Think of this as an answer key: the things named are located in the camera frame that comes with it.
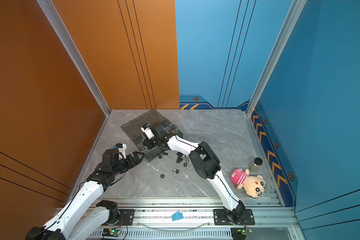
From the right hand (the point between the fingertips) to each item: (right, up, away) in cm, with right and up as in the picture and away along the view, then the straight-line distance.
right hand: (143, 142), depth 93 cm
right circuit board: (+52, -41, -23) cm, 70 cm away
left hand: (+1, -6, -10) cm, 12 cm away
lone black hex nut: (+13, -19, -6) cm, 24 cm away
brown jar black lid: (+65, -11, -10) cm, 67 cm away
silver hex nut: (+20, -16, -4) cm, 26 cm away
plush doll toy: (+62, -20, -17) cm, 67 cm away
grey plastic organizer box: (-12, +9, +16) cm, 22 cm away
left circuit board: (-9, -40, -22) cm, 47 cm away
